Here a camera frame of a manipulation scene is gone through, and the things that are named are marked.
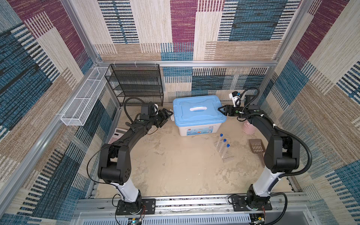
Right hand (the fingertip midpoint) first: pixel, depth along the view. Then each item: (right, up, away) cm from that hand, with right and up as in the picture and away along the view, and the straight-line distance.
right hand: (221, 110), depth 90 cm
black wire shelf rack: (-60, +21, +18) cm, 66 cm away
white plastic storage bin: (-14, -13, +4) cm, 19 cm away
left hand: (-31, -2, -2) cm, 31 cm away
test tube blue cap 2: (-1, -19, -9) cm, 21 cm away
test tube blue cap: (-2, -19, -3) cm, 19 cm away
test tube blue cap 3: (+1, -26, -5) cm, 27 cm away
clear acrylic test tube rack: (+5, -28, -1) cm, 29 cm away
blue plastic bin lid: (-15, 0, +2) cm, 15 cm away
